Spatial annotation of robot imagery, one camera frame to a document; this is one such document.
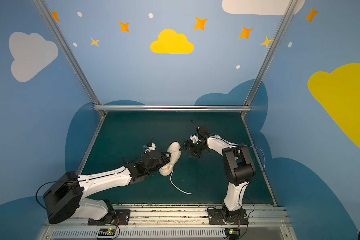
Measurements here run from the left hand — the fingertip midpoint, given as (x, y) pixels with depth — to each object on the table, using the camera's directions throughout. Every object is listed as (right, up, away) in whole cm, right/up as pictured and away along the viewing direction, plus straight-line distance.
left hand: (169, 154), depth 84 cm
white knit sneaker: (+2, +1, +15) cm, 15 cm away
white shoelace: (0, -14, +5) cm, 15 cm away
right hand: (+10, +1, +9) cm, 13 cm away
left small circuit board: (-30, -37, -10) cm, 49 cm away
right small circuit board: (+32, -38, -10) cm, 51 cm away
